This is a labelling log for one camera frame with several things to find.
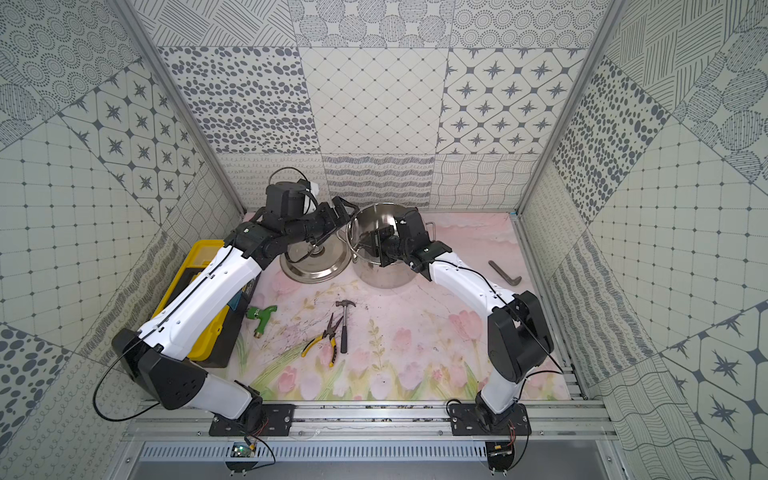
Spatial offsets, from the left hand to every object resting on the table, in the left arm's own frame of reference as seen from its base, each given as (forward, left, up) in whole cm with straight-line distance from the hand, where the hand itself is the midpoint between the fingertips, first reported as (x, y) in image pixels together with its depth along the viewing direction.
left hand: (348, 208), depth 72 cm
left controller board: (-46, +25, -38) cm, 64 cm away
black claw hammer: (-15, +4, -37) cm, 40 cm away
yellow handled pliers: (-17, +8, -35) cm, 40 cm away
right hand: (0, -1, -12) cm, 12 cm away
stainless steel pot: (+12, 0, -18) cm, 22 cm away
